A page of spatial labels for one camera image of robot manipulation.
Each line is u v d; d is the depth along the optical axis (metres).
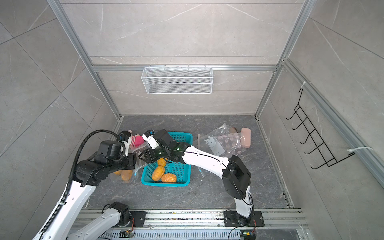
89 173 0.43
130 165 0.60
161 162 0.89
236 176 0.46
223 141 0.99
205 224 0.73
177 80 1.00
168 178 0.82
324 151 0.63
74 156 0.45
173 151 0.59
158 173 0.84
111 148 0.51
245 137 0.92
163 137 0.59
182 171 0.90
